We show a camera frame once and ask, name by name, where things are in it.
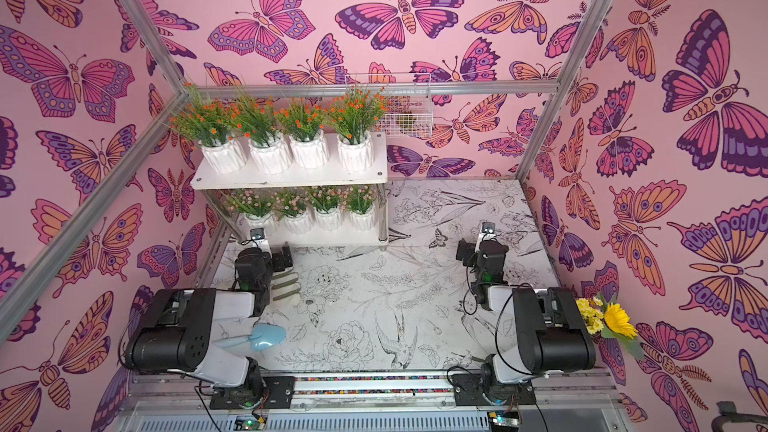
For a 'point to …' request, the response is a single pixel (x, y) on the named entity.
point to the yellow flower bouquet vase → (610, 321)
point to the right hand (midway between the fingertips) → (482, 240)
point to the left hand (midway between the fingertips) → (275, 242)
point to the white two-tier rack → (276, 234)
